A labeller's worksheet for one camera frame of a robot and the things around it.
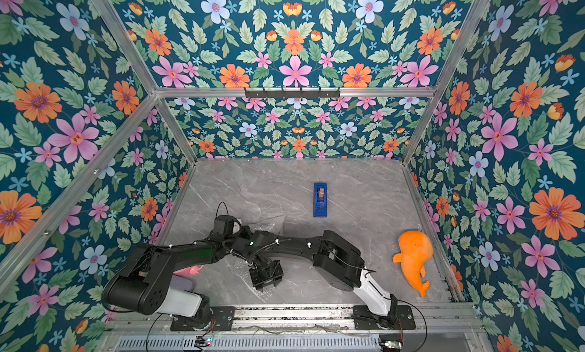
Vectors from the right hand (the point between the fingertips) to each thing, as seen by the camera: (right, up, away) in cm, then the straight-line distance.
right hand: (267, 282), depth 79 cm
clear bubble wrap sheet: (-10, +3, +5) cm, 12 cm away
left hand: (-3, +14, +12) cm, 19 cm away
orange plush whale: (+54, +11, +2) cm, 55 cm away
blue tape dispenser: (+20, +24, +16) cm, 35 cm away
